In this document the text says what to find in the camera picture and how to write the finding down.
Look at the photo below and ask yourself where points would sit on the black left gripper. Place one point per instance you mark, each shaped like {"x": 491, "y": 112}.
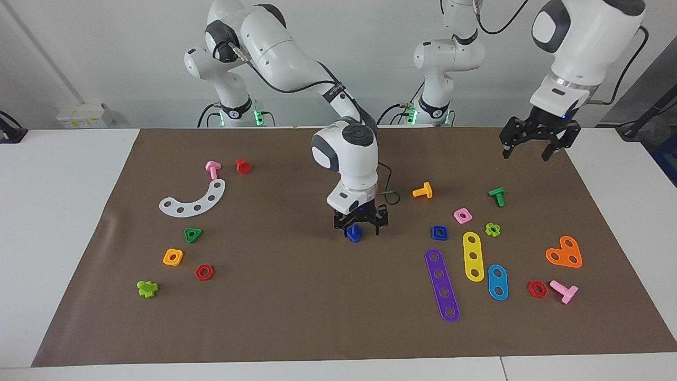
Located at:
{"x": 550, "y": 119}

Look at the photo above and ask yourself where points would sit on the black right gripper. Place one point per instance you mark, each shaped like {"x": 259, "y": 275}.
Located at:
{"x": 362, "y": 210}

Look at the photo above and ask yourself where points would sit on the blue plastic bolt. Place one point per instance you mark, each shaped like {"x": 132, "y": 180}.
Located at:
{"x": 354, "y": 234}

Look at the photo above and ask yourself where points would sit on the blue square plastic nut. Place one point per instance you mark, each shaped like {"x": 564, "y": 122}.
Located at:
{"x": 433, "y": 236}

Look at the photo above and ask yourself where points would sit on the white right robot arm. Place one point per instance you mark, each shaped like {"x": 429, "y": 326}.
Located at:
{"x": 275, "y": 37}

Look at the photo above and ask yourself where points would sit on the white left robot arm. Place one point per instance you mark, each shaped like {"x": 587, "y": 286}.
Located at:
{"x": 587, "y": 32}

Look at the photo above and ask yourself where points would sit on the orange plastic bolt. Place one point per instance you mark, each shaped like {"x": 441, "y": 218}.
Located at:
{"x": 424, "y": 191}

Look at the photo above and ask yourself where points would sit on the green plastic bolt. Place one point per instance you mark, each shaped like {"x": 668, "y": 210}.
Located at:
{"x": 498, "y": 196}

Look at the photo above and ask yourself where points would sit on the brown paper mat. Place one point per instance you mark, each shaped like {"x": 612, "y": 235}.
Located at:
{"x": 317, "y": 296}

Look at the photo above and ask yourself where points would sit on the black pole stand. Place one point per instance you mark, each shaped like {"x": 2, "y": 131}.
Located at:
{"x": 634, "y": 129}

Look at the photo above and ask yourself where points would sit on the purple four-hole strip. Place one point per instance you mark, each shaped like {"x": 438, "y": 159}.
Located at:
{"x": 442, "y": 283}

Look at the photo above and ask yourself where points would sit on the pink square plastic nut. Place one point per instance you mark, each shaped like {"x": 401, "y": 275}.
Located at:
{"x": 468, "y": 218}

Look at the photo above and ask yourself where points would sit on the lime cross plastic nut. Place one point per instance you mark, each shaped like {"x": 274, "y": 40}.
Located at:
{"x": 497, "y": 232}

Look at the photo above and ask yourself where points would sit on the yellow three-hole strip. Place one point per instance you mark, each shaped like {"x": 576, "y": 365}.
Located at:
{"x": 473, "y": 247}

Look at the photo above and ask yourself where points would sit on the orange heart-shaped perforated plate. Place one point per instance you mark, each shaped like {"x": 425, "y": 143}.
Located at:
{"x": 564, "y": 253}

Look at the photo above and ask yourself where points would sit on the blue crate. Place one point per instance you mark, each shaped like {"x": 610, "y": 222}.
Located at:
{"x": 667, "y": 159}

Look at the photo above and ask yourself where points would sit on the red plastic bolt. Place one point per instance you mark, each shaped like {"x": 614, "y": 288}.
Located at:
{"x": 243, "y": 167}

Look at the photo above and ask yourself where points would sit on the blue two-hole strip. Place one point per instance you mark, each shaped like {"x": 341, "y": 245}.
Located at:
{"x": 497, "y": 282}

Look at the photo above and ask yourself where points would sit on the pink plastic bolt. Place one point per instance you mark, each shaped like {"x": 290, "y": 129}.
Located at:
{"x": 568, "y": 292}
{"x": 213, "y": 170}

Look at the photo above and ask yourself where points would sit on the red hexagon plastic nut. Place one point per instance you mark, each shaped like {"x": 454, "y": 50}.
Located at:
{"x": 531, "y": 289}
{"x": 199, "y": 273}

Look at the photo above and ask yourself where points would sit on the white curved perforated strip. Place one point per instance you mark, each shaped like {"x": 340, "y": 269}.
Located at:
{"x": 204, "y": 204}

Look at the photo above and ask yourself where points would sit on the green triangle plastic nut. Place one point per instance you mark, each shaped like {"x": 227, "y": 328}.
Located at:
{"x": 186, "y": 232}

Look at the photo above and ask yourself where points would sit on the orange square plastic nut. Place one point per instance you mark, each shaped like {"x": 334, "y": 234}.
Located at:
{"x": 166, "y": 259}

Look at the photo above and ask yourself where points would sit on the lime cross-head plastic bolt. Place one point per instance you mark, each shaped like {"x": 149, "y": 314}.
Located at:
{"x": 148, "y": 290}

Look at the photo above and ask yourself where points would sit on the black table clamp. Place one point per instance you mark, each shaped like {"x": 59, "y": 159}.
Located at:
{"x": 10, "y": 135}

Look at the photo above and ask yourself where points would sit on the white wall socket box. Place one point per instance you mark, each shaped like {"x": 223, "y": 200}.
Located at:
{"x": 79, "y": 116}

